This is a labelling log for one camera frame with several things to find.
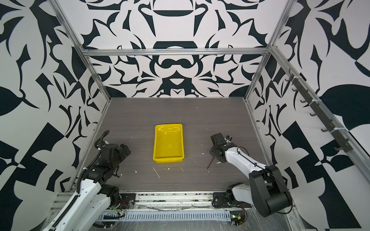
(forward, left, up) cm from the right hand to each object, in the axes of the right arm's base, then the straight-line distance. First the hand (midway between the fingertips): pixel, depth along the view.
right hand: (215, 151), depth 89 cm
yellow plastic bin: (+6, +29, -1) cm, 30 cm away
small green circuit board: (-33, -7, -3) cm, 33 cm away
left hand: (-2, +54, +10) cm, 55 cm away
